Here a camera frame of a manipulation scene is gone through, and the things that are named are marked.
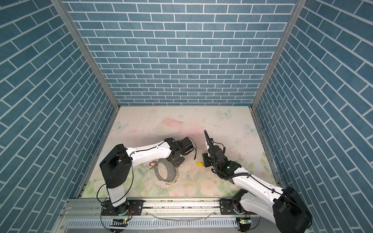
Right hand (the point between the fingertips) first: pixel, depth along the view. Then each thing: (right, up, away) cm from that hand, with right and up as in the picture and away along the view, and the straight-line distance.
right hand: (204, 152), depth 85 cm
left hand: (-17, -6, +3) cm, 18 cm away
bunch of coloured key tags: (-31, -9, +4) cm, 33 cm away
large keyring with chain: (-20, -14, +6) cm, 24 cm away
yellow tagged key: (-2, -8, +4) cm, 10 cm away
